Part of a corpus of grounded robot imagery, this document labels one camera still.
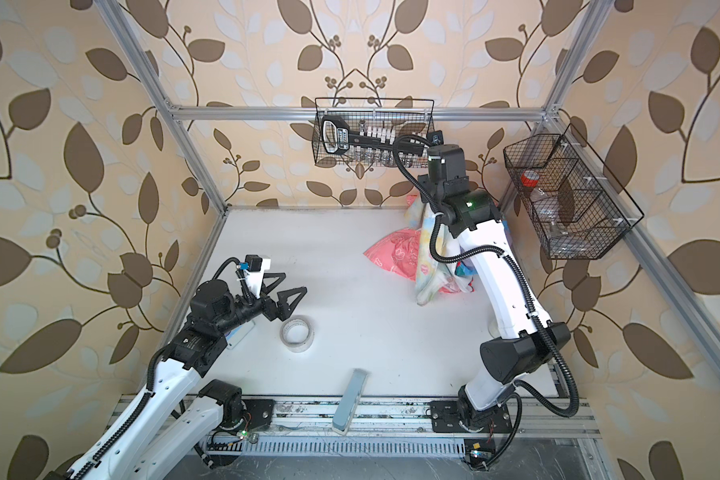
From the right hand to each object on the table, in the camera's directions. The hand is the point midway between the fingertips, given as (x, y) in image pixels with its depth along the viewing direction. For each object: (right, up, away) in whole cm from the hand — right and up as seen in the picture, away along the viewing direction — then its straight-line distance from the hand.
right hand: (444, 175), depth 71 cm
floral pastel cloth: (-1, -25, +10) cm, 26 cm away
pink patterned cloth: (-8, -20, +34) cm, 40 cm away
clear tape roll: (-40, -44, +18) cm, 62 cm away
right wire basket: (+34, -8, +2) cm, 35 cm away
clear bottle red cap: (+27, -9, +3) cm, 29 cm away
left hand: (-36, -26, 0) cm, 44 cm away
